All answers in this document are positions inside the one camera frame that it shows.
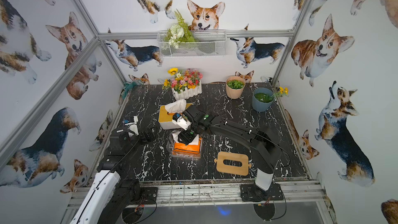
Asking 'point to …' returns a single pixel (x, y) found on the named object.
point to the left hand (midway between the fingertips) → (149, 125)
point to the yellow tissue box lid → (163, 115)
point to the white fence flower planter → (184, 84)
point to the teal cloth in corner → (128, 86)
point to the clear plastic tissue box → (169, 145)
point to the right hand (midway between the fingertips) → (185, 129)
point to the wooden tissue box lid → (243, 170)
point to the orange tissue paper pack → (178, 107)
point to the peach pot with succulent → (235, 85)
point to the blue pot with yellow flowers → (263, 98)
